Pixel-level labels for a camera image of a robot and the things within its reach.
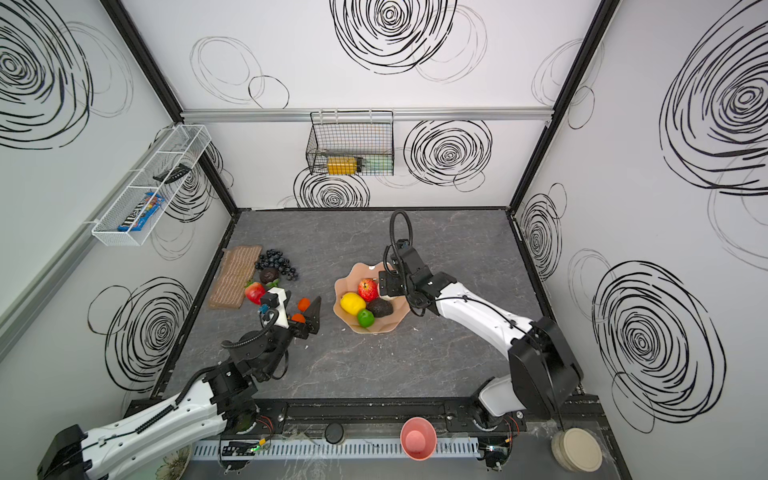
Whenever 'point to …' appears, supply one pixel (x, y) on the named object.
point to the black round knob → (334, 433)
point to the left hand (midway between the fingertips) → (307, 297)
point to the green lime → (365, 318)
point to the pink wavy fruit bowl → (350, 284)
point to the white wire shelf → (184, 144)
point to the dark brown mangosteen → (267, 275)
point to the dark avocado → (380, 307)
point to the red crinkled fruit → (368, 289)
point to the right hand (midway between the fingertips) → (391, 276)
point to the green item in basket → (378, 164)
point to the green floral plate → (173, 464)
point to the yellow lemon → (352, 303)
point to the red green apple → (255, 292)
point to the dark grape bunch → (273, 258)
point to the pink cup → (418, 438)
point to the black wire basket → (352, 143)
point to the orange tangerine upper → (303, 304)
